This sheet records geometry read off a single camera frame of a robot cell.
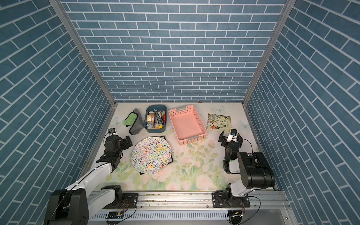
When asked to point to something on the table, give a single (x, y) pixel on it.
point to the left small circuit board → (115, 215)
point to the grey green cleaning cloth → (134, 120)
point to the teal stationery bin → (155, 118)
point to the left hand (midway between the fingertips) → (124, 137)
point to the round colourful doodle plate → (151, 155)
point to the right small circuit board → (235, 216)
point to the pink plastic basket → (188, 125)
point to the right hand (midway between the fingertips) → (232, 133)
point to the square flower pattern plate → (140, 173)
